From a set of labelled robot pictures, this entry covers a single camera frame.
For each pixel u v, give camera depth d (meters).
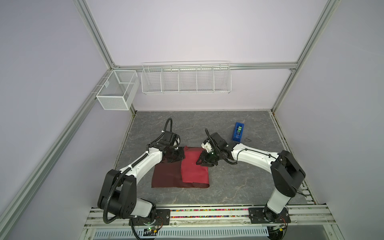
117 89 1.00
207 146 0.82
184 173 0.81
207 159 0.76
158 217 0.74
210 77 1.02
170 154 0.72
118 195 0.42
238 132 1.02
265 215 0.66
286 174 0.46
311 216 0.75
